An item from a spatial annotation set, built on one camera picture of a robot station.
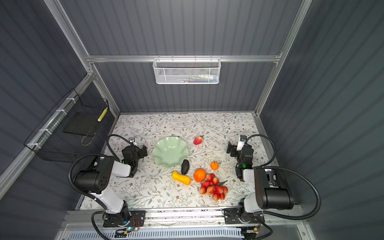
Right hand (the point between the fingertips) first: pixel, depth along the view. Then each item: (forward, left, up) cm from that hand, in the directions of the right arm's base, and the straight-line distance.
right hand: (239, 143), depth 91 cm
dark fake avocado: (-13, +33, -6) cm, 36 cm away
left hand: (+1, +67, -4) cm, 67 cm away
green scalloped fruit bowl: (-1, +45, -8) cm, 46 cm away
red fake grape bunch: (-25, +18, -2) cm, 31 cm away
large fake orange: (-19, +25, -3) cm, 31 cm away
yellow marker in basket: (+6, +78, +20) cm, 81 cm away
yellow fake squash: (-20, +35, -6) cm, 41 cm away
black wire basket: (-7, +90, +22) cm, 93 cm away
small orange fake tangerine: (-12, +16, -6) cm, 21 cm away
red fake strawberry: (+6, +25, -5) cm, 26 cm away
